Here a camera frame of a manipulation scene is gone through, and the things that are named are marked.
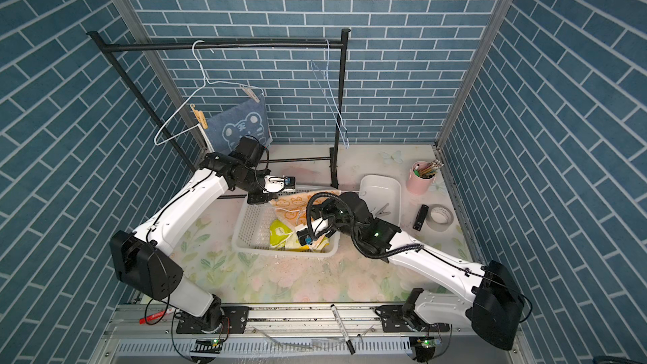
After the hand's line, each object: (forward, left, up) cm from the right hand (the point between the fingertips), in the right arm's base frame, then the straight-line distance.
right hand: (315, 200), depth 73 cm
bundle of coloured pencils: (+23, -40, -8) cm, 47 cm away
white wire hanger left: (+44, +51, +9) cm, 68 cm away
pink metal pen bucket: (+22, -38, -14) cm, 46 cm away
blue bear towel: (+20, +31, +10) cm, 38 cm away
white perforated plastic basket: (-2, +24, -21) cm, 32 cm away
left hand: (+5, +12, -4) cm, 14 cm away
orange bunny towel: (+6, +9, -15) cm, 19 cm away
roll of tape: (+11, -45, -23) cm, 52 cm away
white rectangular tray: (+19, -24, -22) cm, 37 cm away
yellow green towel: (-3, +13, -21) cm, 25 cm away
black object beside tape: (+9, -38, -22) cm, 44 cm away
